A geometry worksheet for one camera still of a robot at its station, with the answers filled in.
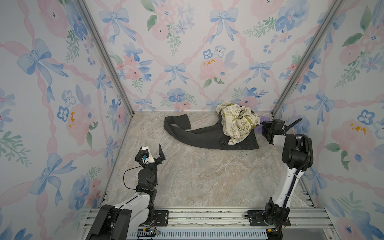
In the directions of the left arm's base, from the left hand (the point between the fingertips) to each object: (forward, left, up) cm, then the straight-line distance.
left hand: (151, 145), depth 79 cm
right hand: (+29, -73, -12) cm, 79 cm away
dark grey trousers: (+17, -38, -17) cm, 45 cm away
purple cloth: (+24, -68, -14) cm, 74 cm away
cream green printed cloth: (+23, -51, -6) cm, 57 cm away
